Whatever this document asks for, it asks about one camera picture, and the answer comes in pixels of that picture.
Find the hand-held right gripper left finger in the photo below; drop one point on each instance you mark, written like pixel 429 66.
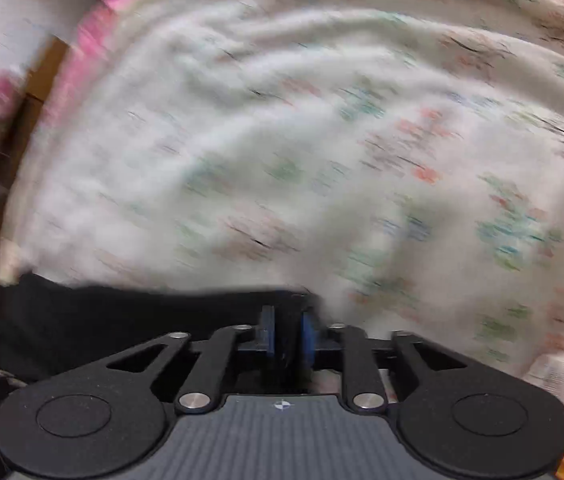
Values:
pixel 268 332

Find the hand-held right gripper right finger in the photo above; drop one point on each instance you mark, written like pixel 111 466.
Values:
pixel 307 337

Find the floral bed quilt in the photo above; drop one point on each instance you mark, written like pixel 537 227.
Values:
pixel 287 135

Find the black pants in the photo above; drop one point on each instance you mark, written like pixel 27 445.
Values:
pixel 111 320

